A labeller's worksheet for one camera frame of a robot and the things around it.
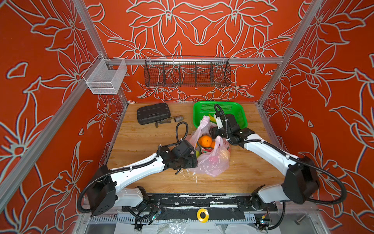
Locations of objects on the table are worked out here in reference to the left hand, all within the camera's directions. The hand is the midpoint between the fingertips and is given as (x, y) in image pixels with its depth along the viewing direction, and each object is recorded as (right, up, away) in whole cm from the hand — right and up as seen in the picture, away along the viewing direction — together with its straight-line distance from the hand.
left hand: (193, 163), depth 78 cm
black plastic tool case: (-28, +27, +26) cm, 47 cm away
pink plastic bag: (+14, 0, +2) cm, 14 cm away
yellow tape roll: (+6, -23, -10) cm, 26 cm away
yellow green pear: (+3, +3, +7) cm, 8 cm away
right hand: (+13, +19, +8) cm, 24 cm away
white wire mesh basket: (-57, +48, +9) cm, 75 cm away
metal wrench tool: (-11, +24, +27) cm, 37 cm away
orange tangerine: (+7, +10, +8) cm, 15 cm away
